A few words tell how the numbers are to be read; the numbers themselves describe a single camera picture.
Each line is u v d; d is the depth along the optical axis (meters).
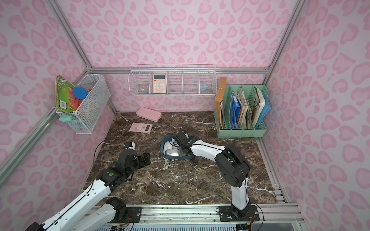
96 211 0.58
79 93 0.75
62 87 0.70
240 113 0.95
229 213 0.73
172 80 0.98
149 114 1.17
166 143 0.98
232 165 0.49
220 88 0.86
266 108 0.90
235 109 0.93
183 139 0.73
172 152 0.93
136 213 0.74
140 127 1.09
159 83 0.95
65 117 0.64
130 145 0.72
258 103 0.90
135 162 0.64
